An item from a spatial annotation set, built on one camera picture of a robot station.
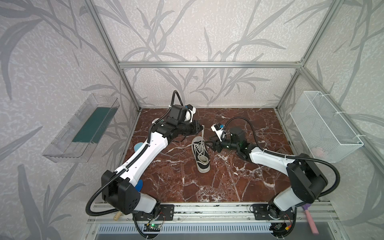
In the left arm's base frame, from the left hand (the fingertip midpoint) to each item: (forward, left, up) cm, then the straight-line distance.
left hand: (206, 123), depth 75 cm
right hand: (0, -1, -11) cm, 11 cm away
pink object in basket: (-12, -55, -6) cm, 57 cm away
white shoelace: (-2, +2, -19) cm, 19 cm away
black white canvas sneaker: (-6, +2, -23) cm, 24 cm away
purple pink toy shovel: (-33, -52, -26) cm, 67 cm away
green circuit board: (-42, +26, -29) cm, 57 cm away
